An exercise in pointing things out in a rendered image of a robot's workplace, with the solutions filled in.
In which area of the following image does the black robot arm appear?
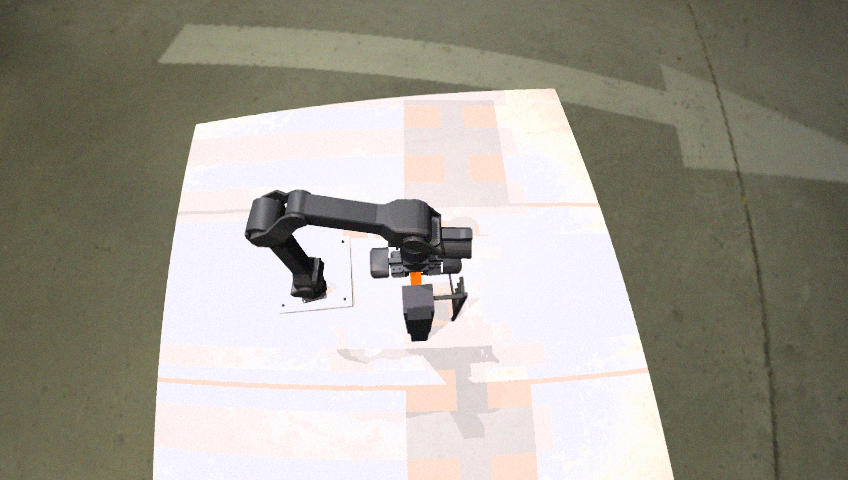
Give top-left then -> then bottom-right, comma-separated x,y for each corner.
244,189 -> 473,304

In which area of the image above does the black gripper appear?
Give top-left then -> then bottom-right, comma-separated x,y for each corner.
369,247 -> 462,279

